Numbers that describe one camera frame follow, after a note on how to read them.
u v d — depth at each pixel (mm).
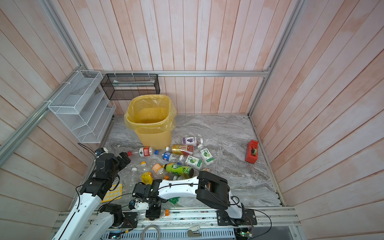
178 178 836
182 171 804
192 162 903
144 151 925
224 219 727
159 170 861
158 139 922
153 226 715
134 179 842
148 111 988
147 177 817
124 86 1041
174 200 764
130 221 731
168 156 903
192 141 1008
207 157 926
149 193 572
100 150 674
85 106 738
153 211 659
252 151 925
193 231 688
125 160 720
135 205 659
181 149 929
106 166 572
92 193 512
